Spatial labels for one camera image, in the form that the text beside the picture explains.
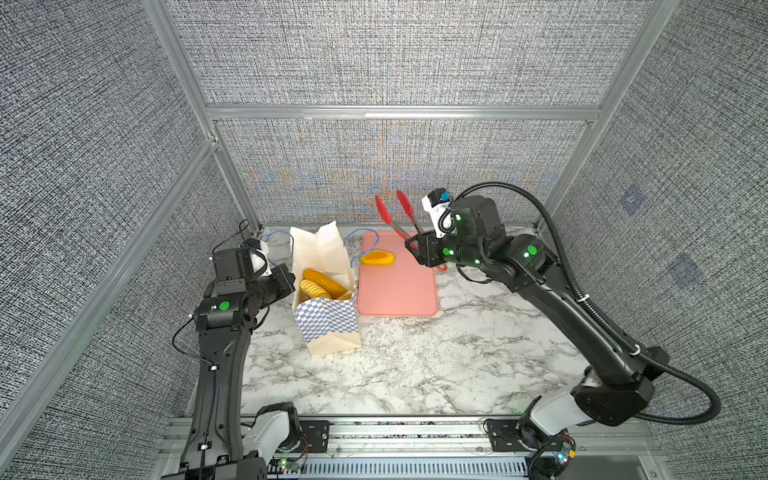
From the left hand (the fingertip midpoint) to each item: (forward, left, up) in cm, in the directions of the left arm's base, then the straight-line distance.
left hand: (294, 274), depth 73 cm
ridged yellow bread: (+3, -2, -12) cm, 12 cm away
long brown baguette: (+4, -7, -13) cm, 15 cm away
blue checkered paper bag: (-8, -6, -13) cm, 16 cm away
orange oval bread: (+23, -21, -23) cm, 38 cm away
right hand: (+1, -29, +10) cm, 31 cm away
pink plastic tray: (+11, -30, -25) cm, 40 cm away
